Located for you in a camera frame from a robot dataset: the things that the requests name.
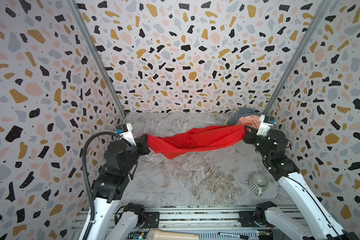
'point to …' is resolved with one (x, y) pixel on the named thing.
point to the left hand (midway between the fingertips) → (147, 132)
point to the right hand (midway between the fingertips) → (243, 124)
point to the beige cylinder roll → (156, 234)
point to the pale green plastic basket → (235, 110)
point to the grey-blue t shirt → (241, 112)
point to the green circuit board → (137, 235)
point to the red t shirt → (195, 138)
